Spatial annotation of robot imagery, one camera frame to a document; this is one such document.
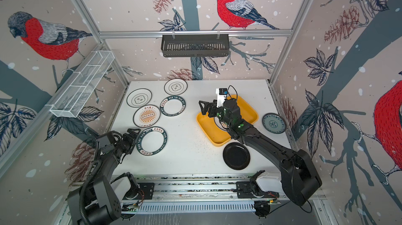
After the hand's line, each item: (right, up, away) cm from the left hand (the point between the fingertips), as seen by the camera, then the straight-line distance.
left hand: (140, 131), depth 87 cm
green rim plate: (+14, +13, +20) cm, 28 cm away
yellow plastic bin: (+44, -4, +4) cm, 45 cm away
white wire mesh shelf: (-25, +17, -16) cm, 34 cm away
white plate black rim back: (+15, +27, +31) cm, 44 cm away
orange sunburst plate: (-1, +7, +13) cm, 15 cm away
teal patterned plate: (+82, +3, +10) cm, 82 cm away
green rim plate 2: (+6, -7, +3) cm, 9 cm away
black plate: (+55, -13, -4) cm, 56 cm away
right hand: (+38, +18, -8) cm, 43 cm away
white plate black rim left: (-11, +19, +24) cm, 32 cm away
